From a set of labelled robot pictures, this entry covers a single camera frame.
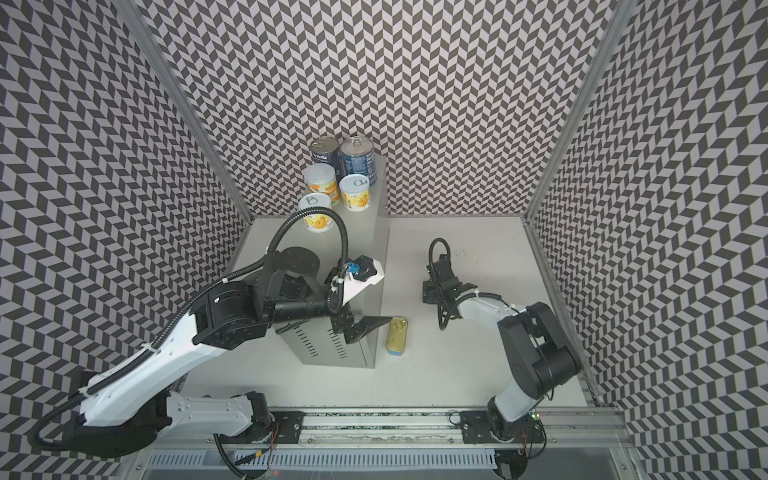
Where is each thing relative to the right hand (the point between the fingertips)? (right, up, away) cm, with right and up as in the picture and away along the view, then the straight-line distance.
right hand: (438, 296), depth 94 cm
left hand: (-17, +6, -38) cm, 42 cm away
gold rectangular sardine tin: (-13, -9, -12) cm, 20 cm away
